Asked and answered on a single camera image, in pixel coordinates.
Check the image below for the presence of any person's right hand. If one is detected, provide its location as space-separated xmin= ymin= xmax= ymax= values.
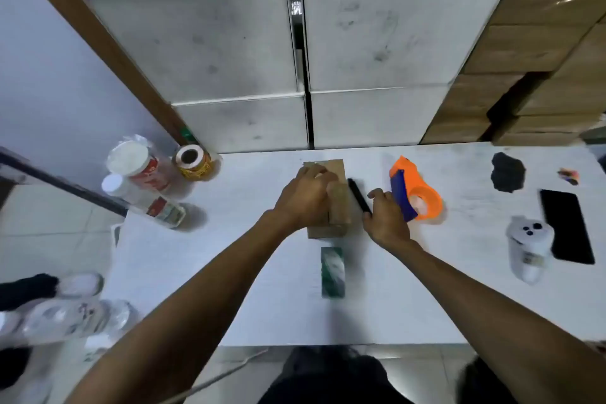
xmin=362 ymin=188 xmax=423 ymax=256

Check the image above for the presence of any person's left hand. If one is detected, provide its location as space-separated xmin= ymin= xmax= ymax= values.
xmin=272 ymin=163 xmax=340 ymax=236

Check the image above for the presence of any brown cardboard box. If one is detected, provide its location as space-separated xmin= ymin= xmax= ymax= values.
xmin=302 ymin=160 xmax=352 ymax=240

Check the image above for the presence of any black utility knife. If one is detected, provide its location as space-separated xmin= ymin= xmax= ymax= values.
xmin=347 ymin=177 xmax=374 ymax=218

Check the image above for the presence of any orange blue tape dispenser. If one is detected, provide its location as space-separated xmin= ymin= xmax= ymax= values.
xmin=389 ymin=155 xmax=444 ymax=223

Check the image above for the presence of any transparent tape roll green core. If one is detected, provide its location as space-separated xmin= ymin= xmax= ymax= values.
xmin=320 ymin=246 xmax=345 ymax=299

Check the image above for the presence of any person's left forearm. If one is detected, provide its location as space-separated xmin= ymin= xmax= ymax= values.
xmin=66 ymin=209 xmax=294 ymax=404

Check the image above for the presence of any person's right forearm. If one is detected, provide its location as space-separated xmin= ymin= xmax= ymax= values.
xmin=393 ymin=239 xmax=606 ymax=404

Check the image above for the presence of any person's black clothing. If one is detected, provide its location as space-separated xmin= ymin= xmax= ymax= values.
xmin=258 ymin=345 xmax=413 ymax=404

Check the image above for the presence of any yellow label roll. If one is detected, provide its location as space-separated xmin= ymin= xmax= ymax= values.
xmin=171 ymin=144 xmax=214 ymax=182

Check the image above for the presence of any black crumpled lump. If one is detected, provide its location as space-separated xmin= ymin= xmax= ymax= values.
xmin=490 ymin=151 xmax=527 ymax=194

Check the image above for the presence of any white handheld controller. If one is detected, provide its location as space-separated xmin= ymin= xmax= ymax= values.
xmin=505 ymin=215 xmax=556 ymax=285

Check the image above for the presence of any clear bottle white cap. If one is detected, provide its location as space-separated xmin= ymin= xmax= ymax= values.
xmin=101 ymin=173 xmax=187 ymax=229

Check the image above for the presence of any black smartphone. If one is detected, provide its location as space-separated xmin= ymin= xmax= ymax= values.
xmin=539 ymin=188 xmax=596 ymax=266

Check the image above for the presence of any red canister white lid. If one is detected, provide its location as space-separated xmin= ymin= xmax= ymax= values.
xmin=105 ymin=134 xmax=179 ymax=194

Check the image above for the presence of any stack of white boxes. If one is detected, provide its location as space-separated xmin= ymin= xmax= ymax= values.
xmin=40 ymin=0 xmax=531 ymax=153

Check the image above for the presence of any black bag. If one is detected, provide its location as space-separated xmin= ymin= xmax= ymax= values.
xmin=456 ymin=356 xmax=517 ymax=404

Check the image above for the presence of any chrome strip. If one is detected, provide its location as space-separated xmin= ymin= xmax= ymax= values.
xmin=283 ymin=0 xmax=316 ymax=150

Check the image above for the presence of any stack of brown cartons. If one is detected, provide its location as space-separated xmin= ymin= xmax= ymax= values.
xmin=420 ymin=0 xmax=606 ymax=148

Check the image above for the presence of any clear plastic water bottle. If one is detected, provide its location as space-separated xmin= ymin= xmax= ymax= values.
xmin=0 ymin=298 xmax=138 ymax=348

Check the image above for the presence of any brown wooden beam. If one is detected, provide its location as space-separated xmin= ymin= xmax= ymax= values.
xmin=0 ymin=0 xmax=190 ymax=146

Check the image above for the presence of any grey cable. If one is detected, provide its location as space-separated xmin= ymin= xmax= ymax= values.
xmin=158 ymin=347 xmax=271 ymax=404

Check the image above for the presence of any dark metal rail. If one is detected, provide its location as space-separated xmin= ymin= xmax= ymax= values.
xmin=0 ymin=146 xmax=129 ymax=219

